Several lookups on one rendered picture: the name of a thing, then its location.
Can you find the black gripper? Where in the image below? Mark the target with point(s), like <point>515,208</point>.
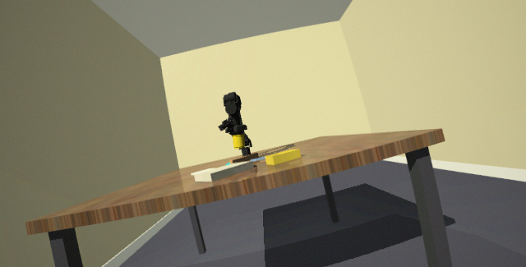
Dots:
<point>236,129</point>

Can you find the yellow cup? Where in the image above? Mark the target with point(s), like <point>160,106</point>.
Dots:
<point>238,141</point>

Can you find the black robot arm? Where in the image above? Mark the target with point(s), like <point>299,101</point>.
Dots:
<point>232,104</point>

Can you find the yellow rectangular block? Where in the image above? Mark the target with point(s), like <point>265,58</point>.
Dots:
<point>283,157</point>

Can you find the tan rectangular bar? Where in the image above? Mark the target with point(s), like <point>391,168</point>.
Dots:
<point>245,158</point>

